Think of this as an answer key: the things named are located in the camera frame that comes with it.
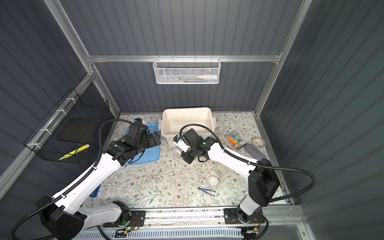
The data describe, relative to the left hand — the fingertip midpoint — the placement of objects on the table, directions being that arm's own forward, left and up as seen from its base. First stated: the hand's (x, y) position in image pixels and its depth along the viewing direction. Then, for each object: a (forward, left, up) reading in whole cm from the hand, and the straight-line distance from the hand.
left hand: (152, 136), depth 77 cm
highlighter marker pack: (+9, -51, -21) cm, 56 cm away
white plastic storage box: (+25, -9, -14) cm, 30 cm away
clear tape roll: (+8, -67, -22) cm, 71 cm away
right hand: (-6, -17, -10) cm, 21 cm away
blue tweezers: (-21, -26, -23) cm, 41 cm away
